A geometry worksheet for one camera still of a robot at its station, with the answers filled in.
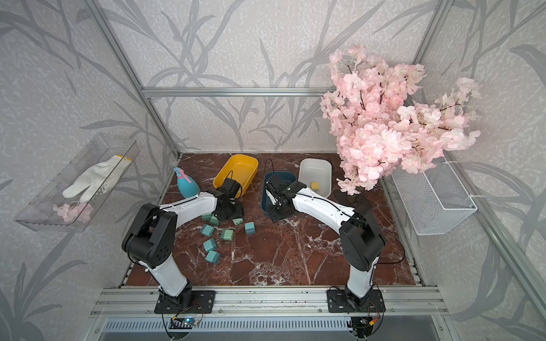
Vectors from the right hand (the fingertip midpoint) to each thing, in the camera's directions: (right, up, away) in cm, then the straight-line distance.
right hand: (275, 213), depth 87 cm
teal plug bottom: (-24, -16, -4) cm, 29 cm away
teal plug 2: (-29, -8, +3) cm, 31 cm away
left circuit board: (-29, -34, -16) cm, 47 cm away
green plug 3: (-20, -9, +2) cm, 22 cm away
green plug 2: (-17, -4, +5) cm, 18 cm away
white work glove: (-57, +16, -19) cm, 62 cm away
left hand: (-17, -2, +8) cm, 19 cm away
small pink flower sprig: (-56, +6, -27) cm, 62 cm away
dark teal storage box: (+6, +15, +18) cm, 25 cm away
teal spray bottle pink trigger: (-41, +11, +9) cm, 43 cm away
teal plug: (-11, -7, +3) cm, 13 cm away
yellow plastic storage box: (-19, +19, +23) cm, 35 cm away
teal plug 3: (-26, -12, -2) cm, 29 cm away
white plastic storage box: (+20, +18, +24) cm, 36 cm away
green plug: (-27, -4, +4) cm, 27 cm away
